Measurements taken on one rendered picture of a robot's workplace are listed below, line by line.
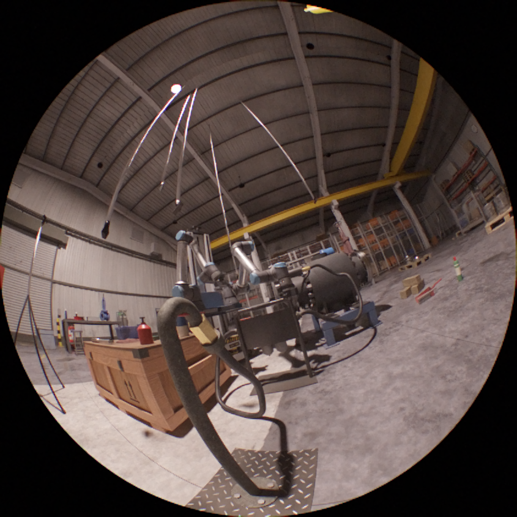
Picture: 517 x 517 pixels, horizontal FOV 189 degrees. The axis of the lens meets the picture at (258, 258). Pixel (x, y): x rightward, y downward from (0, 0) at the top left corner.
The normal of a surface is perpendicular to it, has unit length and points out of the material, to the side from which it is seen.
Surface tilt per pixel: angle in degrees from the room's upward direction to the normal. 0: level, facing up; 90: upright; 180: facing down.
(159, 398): 90
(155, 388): 90
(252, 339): 90
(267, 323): 90
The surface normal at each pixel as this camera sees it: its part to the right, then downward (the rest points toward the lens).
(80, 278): 0.91, -0.34
